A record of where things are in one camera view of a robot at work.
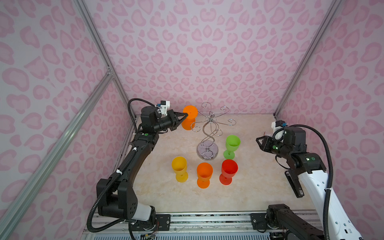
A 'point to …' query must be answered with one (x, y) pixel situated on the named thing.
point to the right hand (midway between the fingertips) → (259, 138)
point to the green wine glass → (232, 143)
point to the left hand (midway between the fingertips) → (188, 112)
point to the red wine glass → (229, 168)
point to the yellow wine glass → (179, 165)
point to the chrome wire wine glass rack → (207, 149)
